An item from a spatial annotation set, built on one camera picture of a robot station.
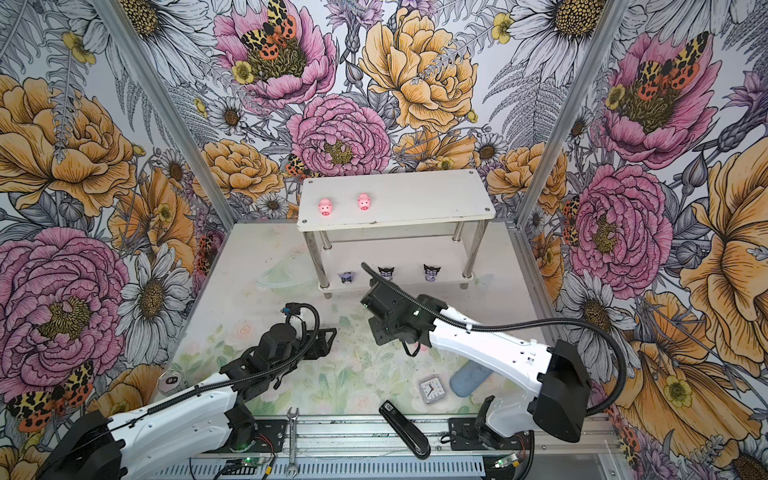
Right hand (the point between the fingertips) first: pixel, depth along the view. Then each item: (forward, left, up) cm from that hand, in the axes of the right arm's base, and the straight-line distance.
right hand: (387, 334), depth 77 cm
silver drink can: (-10, +50, +1) cm, 51 cm away
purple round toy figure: (+22, +12, -5) cm, 25 cm away
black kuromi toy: (+21, -14, -3) cm, 25 cm away
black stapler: (-22, -6, -9) cm, 25 cm away
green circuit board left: (-24, +33, -14) cm, 43 cm away
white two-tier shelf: (+49, -13, -12) cm, 52 cm away
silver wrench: (-26, +23, -14) cm, 37 cm away
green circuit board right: (-25, -28, -15) cm, 41 cm away
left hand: (+3, +18, -8) cm, 20 cm away
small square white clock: (-10, -11, -12) cm, 20 cm away
